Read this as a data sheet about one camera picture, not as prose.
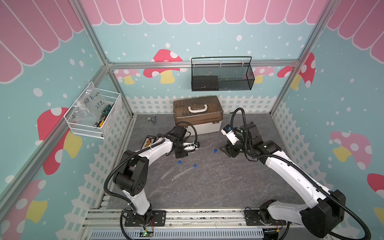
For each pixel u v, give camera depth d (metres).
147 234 0.72
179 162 0.94
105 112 0.74
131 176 0.47
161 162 0.94
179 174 0.89
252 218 0.74
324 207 0.38
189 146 0.81
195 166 0.92
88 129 0.65
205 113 0.92
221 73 0.94
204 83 0.89
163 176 0.88
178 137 0.74
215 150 1.00
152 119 1.16
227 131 0.67
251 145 0.57
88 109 0.69
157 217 0.74
